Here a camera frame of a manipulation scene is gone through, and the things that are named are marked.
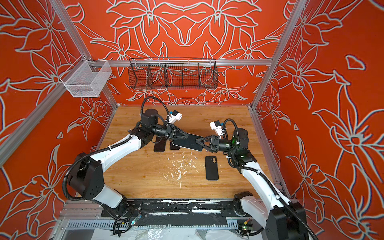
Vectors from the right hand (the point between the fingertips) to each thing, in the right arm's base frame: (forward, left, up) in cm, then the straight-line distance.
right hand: (196, 146), depth 66 cm
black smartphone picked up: (+16, +23, -27) cm, 39 cm away
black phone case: (0, -9, -27) cm, 28 cm away
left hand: (+4, +5, +1) cm, 7 cm away
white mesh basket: (+47, +68, +5) cm, 83 cm away
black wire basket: (+55, +14, +2) cm, 57 cm away
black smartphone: (+2, +3, 0) cm, 4 cm away
